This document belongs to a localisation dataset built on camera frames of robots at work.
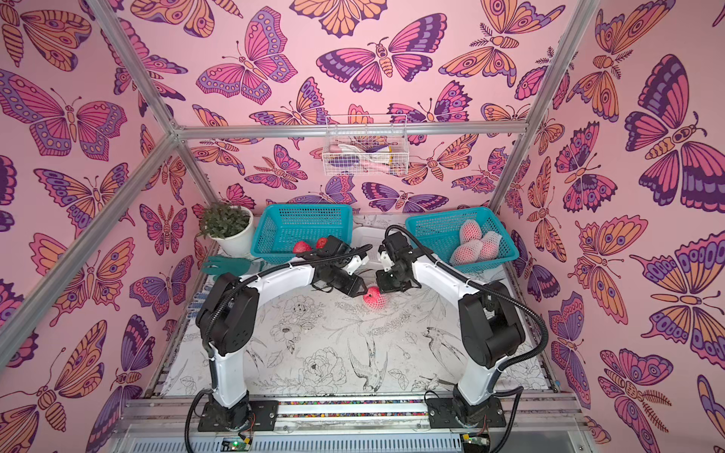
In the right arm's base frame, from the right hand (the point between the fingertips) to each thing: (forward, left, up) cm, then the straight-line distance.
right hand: (383, 284), depth 91 cm
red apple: (+18, +23, -1) cm, 29 cm away
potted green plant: (+16, +53, +9) cm, 56 cm away
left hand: (-1, +6, -1) cm, 6 cm away
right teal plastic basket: (+28, -23, -7) cm, 37 cm away
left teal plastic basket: (+30, +43, -6) cm, 53 cm away
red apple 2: (+16, +30, -1) cm, 34 cm away
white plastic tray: (+28, +4, -9) cm, 30 cm away
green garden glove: (+11, +62, -7) cm, 64 cm away
